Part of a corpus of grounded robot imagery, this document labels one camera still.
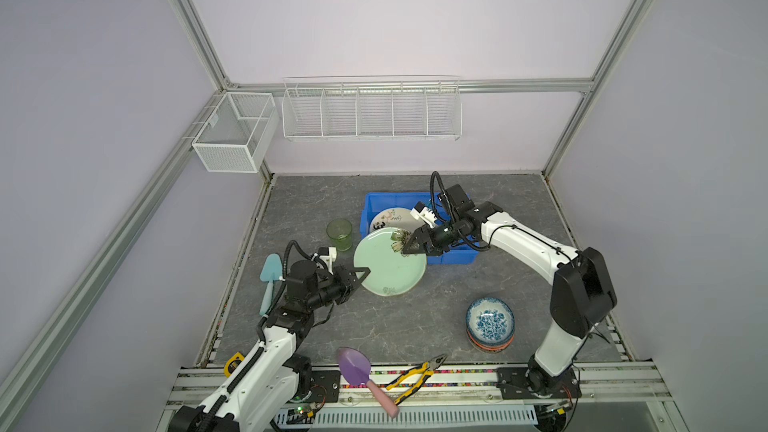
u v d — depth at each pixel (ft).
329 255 2.52
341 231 3.34
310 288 2.12
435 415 2.32
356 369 2.53
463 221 2.13
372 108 3.21
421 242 2.42
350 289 2.34
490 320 2.52
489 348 2.36
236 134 3.26
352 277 2.43
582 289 1.51
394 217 3.45
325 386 2.42
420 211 2.59
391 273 2.59
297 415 2.37
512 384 2.42
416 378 2.49
